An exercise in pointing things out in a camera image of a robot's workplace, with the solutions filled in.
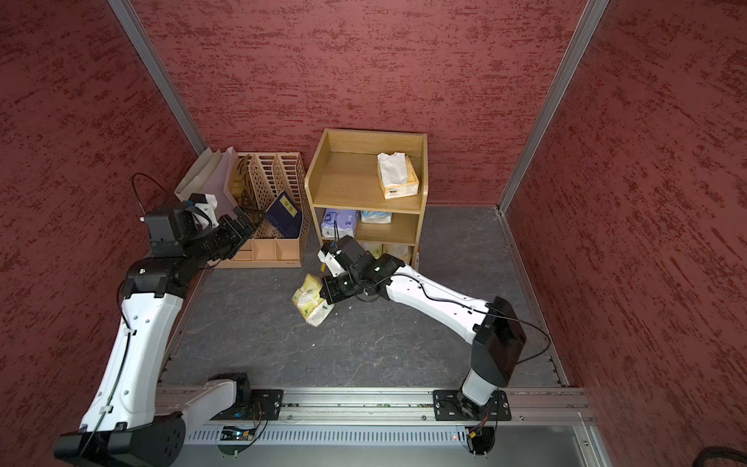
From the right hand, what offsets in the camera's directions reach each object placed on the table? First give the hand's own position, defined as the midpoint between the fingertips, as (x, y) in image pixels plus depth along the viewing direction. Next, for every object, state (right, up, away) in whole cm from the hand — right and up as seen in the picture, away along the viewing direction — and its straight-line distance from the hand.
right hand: (323, 300), depth 74 cm
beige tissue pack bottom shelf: (+22, +11, +22) cm, 33 cm away
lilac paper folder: (-36, +32, +13) cm, 50 cm away
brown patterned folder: (-34, +34, +25) cm, 54 cm away
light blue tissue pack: (+13, +23, +16) cm, 31 cm away
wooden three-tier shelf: (+4, +35, +11) cm, 37 cm away
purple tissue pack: (+4, +22, +13) cm, 26 cm away
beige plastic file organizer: (-30, +37, +30) cm, 56 cm away
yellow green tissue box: (-4, 0, +1) cm, 5 cm away
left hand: (-15, +19, -6) cm, 24 cm away
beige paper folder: (-42, +35, +13) cm, 56 cm away
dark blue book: (-20, +24, +32) cm, 45 cm away
